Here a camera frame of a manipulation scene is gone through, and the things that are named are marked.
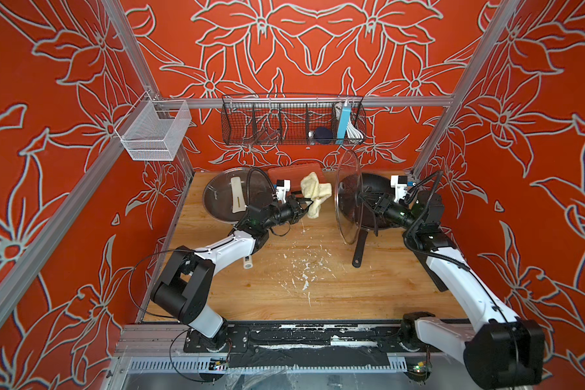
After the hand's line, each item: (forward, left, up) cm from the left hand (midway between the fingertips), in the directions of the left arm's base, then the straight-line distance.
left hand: (317, 201), depth 75 cm
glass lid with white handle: (+20, +38, -22) cm, 48 cm away
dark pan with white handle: (-15, +21, -15) cm, 30 cm away
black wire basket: (+39, +10, +5) cm, 41 cm away
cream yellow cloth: (+4, +2, +1) cm, 5 cm away
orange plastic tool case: (+34, +9, -22) cm, 41 cm away
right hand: (0, -11, +4) cm, 12 cm away
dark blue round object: (+32, -3, +2) cm, 32 cm away
